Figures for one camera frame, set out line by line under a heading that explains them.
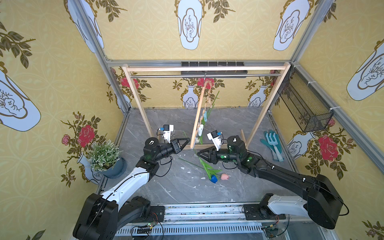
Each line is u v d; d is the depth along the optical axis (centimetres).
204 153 72
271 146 97
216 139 69
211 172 86
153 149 60
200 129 71
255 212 74
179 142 70
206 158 69
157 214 73
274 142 100
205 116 75
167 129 70
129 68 53
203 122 78
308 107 84
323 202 41
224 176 84
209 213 75
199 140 85
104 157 75
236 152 61
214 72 92
